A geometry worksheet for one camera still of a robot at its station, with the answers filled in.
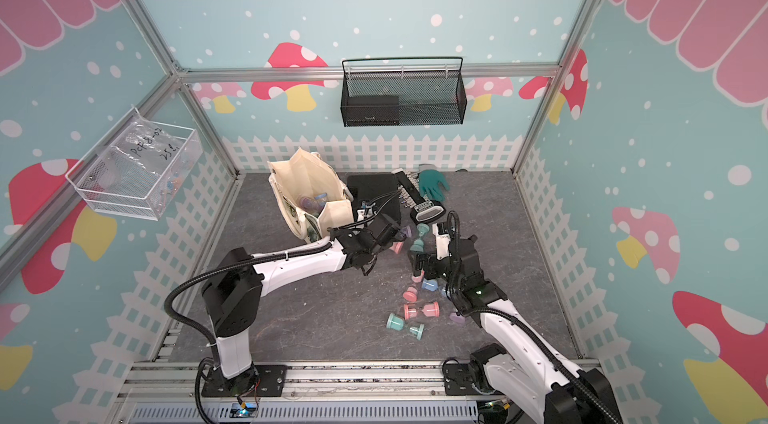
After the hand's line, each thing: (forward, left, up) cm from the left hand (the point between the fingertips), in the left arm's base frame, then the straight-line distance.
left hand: (382, 239), depth 89 cm
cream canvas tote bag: (+21, +28, -7) cm, 35 cm away
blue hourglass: (+16, +22, 0) cm, 28 cm away
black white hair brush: (+23, -10, -8) cm, 27 cm away
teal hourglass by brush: (+2, -11, -7) cm, 14 cm away
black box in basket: (+33, +4, +22) cm, 40 cm away
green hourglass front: (-22, -5, -8) cm, 24 cm away
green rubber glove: (+30, -17, -7) cm, 35 cm away
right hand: (-5, -12, +4) cm, 13 cm away
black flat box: (+25, +3, -8) cm, 26 cm away
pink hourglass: (-18, -14, -7) cm, 24 cm away
